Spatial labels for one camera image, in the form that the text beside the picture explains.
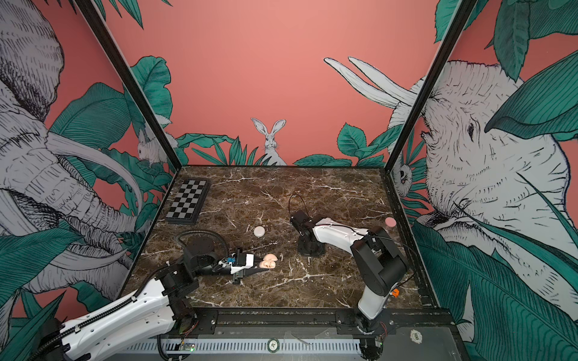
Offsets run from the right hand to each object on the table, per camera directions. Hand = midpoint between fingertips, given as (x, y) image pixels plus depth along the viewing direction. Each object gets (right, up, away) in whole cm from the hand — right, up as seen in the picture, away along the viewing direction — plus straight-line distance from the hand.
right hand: (304, 251), depth 89 cm
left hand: (-12, +4, -24) cm, 27 cm away
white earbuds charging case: (-20, +7, +7) cm, 22 cm away
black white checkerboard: (-53, +19, +12) cm, 58 cm away
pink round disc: (-11, +4, -24) cm, 27 cm away
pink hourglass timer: (+35, +12, +2) cm, 37 cm away
